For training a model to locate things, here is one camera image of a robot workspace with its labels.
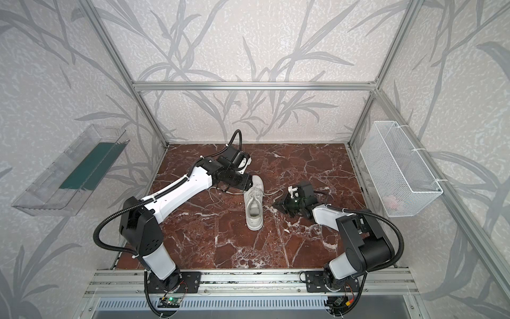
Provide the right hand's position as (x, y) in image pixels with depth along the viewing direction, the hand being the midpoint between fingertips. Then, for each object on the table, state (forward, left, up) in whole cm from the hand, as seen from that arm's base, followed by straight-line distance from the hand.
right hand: (272, 198), depth 88 cm
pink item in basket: (-9, -44, +13) cm, 46 cm away
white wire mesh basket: (-9, -40, +27) cm, 49 cm away
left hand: (+5, +9, +10) cm, 14 cm away
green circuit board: (-38, +38, -9) cm, 54 cm away
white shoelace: (+3, +9, +1) cm, 10 cm away
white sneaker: (0, +8, +2) cm, 8 cm away
